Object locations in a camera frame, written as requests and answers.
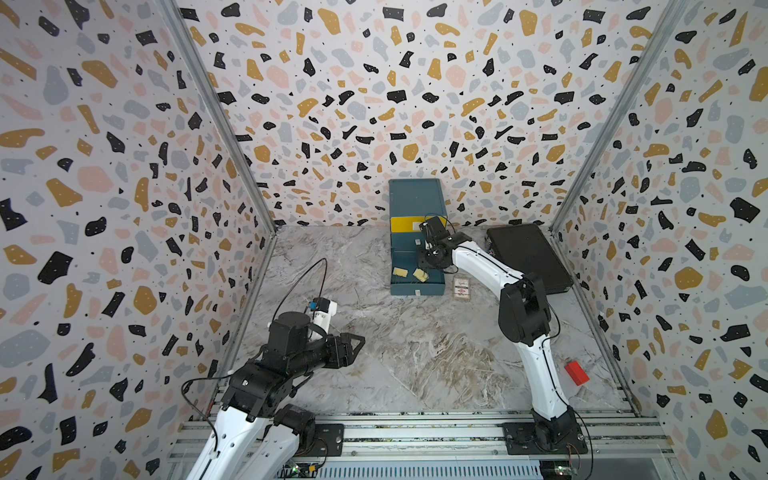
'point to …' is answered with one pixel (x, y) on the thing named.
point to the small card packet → (461, 287)
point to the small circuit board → (294, 470)
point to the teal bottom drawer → (411, 285)
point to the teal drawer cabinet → (412, 202)
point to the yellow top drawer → (410, 223)
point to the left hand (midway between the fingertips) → (358, 340)
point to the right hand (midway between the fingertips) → (423, 259)
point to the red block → (577, 373)
